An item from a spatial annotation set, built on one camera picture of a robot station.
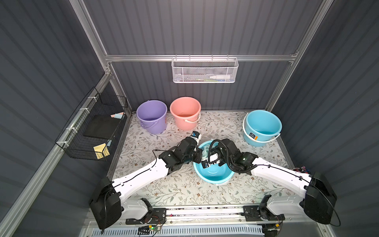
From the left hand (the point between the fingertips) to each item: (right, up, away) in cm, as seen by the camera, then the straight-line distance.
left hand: (204, 153), depth 76 cm
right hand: (+5, +2, +4) cm, 7 cm away
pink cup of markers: (+52, -9, -1) cm, 53 cm away
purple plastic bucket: (-37, +23, +33) cm, 55 cm away
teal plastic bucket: (+43, +14, +28) cm, 53 cm away
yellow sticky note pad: (-43, +4, -16) cm, 47 cm away
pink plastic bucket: (-11, +25, +36) cm, 45 cm away
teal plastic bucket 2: (+8, -15, +11) cm, 20 cm away
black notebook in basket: (-52, +14, -2) cm, 54 cm away
